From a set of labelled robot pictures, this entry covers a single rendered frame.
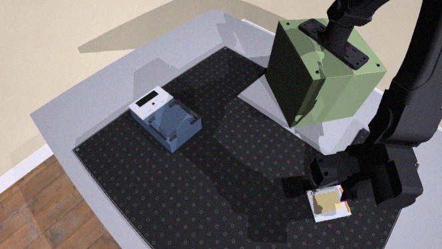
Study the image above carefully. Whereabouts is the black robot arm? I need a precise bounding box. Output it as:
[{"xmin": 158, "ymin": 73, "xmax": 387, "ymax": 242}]
[{"xmin": 298, "ymin": 0, "xmax": 442, "ymax": 210}]

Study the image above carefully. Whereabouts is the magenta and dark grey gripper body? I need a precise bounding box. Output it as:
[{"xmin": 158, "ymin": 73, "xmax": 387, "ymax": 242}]
[{"xmin": 340, "ymin": 149, "xmax": 374, "ymax": 201}]

